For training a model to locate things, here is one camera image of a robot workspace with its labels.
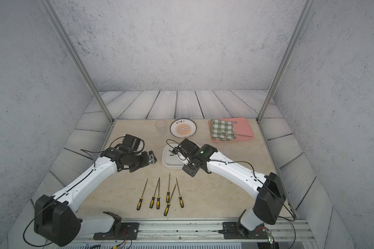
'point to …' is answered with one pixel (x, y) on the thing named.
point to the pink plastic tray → (242, 130)
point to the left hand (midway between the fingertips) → (153, 162)
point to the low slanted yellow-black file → (168, 206)
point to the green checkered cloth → (222, 130)
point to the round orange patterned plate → (183, 128)
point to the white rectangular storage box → (171, 161)
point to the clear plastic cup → (161, 125)
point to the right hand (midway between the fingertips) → (192, 165)
